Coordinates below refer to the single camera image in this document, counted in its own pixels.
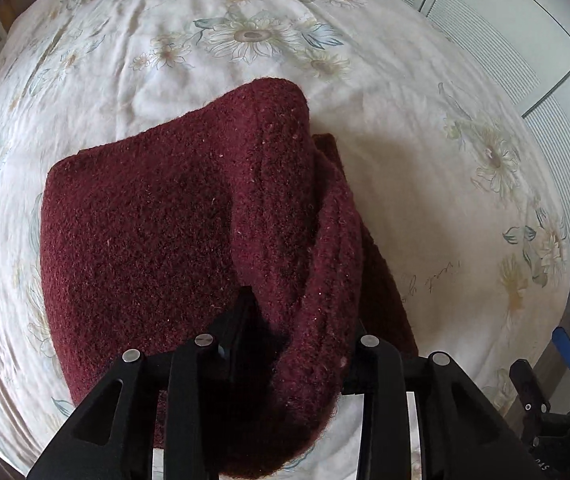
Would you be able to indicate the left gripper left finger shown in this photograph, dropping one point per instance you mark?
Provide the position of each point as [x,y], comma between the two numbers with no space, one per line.
[209,397]

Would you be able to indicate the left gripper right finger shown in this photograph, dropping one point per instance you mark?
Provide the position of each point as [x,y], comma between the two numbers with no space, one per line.
[429,402]

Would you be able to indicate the dark red knitted sweater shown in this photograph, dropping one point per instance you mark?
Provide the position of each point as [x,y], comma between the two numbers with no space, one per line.
[236,217]

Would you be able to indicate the white floral bed sheet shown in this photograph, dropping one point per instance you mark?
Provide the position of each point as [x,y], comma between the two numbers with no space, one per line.
[445,173]

